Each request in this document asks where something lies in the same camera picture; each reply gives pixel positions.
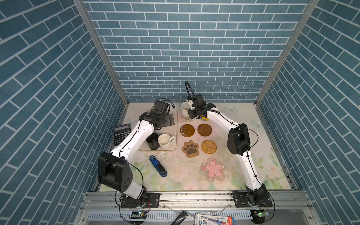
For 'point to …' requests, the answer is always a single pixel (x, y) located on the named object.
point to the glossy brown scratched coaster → (187, 130)
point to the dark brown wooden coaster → (204, 130)
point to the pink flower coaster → (214, 169)
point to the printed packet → (204, 219)
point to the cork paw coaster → (191, 149)
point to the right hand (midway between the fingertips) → (189, 110)
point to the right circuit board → (261, 214)
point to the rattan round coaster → (208, 146)
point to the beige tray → (170, 129)
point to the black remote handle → (180, 218)
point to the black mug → (152, 140)
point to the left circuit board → (138, 215)
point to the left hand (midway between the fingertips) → (166, 120)
